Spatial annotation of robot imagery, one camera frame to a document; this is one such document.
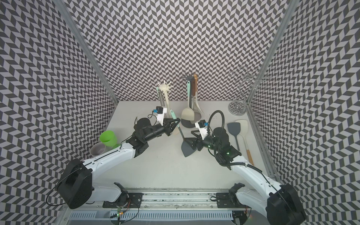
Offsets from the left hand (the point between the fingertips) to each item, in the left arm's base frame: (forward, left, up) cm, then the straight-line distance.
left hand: (179, 121), depth 74 cm
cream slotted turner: (+10, +10, +8) cm, 16 cm away
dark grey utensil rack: (+18, -11, -17) cm, 27 cm away
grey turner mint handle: (-11, -3, -6) cm, 13 cm away
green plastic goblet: (0, +46, -19) cm, 50 cm away
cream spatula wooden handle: (+13, -45, -23) cm, 52 cm away
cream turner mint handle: (+14, -5, -12) cm, 19 cm away
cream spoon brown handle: (+20, -11, -10) cm, 25 cm away
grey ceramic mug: (-7, +50, -19) cm, 54 cm away
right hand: (-6, -5, -7) cm, 11 cm away
